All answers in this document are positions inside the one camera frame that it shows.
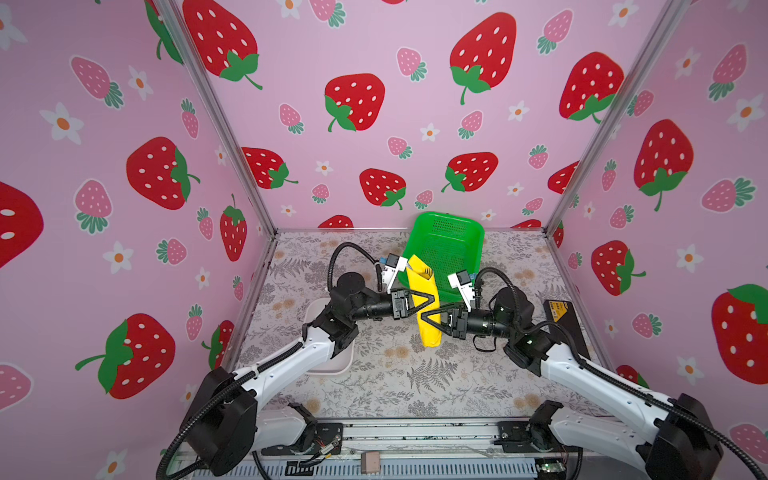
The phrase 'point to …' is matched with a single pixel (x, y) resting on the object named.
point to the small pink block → (370, 462)
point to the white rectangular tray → (340, 363)
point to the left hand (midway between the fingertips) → (433, 303)
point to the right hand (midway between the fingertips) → (422, 318)
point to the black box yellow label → (564, 314)
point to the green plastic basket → (447, 244)
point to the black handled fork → (427, 273)
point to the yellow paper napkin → (430, 333)
